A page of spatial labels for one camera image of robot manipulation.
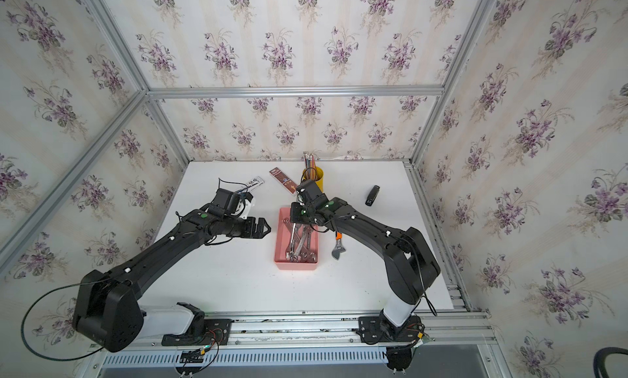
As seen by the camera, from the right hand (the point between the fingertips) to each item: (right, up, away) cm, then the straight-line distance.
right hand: (292, 214), depth 85 cm
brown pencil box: (-7, +12, +26) cm, 30 cm away
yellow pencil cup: (+10, +12, +18) cm, 24 cm away
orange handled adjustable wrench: (+17, -14, +6) cm, 23 cm away
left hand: (-10, -5, -2) cm, 11 cm away
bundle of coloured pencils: (+6, +19, +17) cm, 26 cm away
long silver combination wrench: (+4, -9, +10) cm, 14 cm away
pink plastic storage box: (-5, -12, +6) cm, 14 cm away
